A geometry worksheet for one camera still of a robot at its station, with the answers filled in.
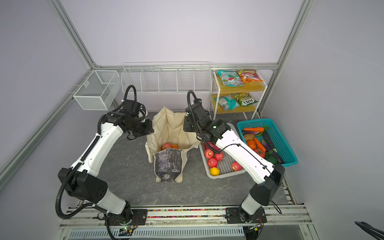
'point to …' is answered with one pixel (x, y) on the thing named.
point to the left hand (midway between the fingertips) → (154, 132)
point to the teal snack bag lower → (228, 102)
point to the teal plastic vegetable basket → (277, 139)
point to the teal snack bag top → (230, 78)
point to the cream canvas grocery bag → (170, 164)
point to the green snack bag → (244, 99)
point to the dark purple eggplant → (270, 142)
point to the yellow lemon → (214, 171)
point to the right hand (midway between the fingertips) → (188, 122)
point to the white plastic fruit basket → (224, 167)
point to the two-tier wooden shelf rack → (256, 89)
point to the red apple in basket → (209, 153)
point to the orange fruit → (174, 146)
